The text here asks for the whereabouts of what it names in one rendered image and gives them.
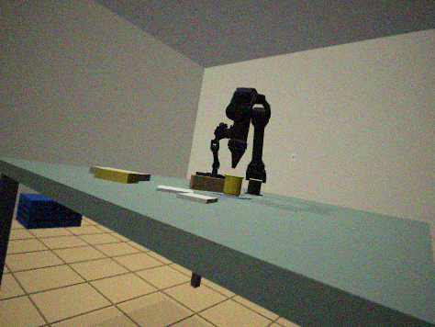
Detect yellow flat bar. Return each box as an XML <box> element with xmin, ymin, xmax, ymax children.
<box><xmin>94</xmin><ymin>168</ymin><xmax>139</xmax><ymax>184</ymax></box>

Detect yellow cup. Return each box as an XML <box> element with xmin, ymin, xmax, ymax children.
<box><xmin>223</xmin><ymin>175</ymin><xmax>244</xmax><ymax>197</ymax></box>

